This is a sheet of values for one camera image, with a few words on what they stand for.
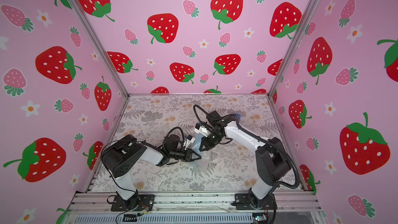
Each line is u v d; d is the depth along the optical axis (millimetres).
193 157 834
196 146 850
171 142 744
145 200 745
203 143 716
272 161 452
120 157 496
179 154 794
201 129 775
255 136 498
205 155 858
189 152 816
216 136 710
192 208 731
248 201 704
